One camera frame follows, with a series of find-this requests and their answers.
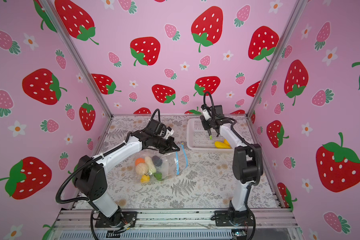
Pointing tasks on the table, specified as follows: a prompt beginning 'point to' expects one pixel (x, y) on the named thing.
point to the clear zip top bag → (173, 163)
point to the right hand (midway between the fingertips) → (204, 119)
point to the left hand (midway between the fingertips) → (181, 149)
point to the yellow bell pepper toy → (225, 141)
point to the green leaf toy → (158, 175)
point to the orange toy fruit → (139, 160)
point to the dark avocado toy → (157, 161)
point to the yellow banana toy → (222, 145)
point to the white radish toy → (150, 164)
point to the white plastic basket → (198, 138)
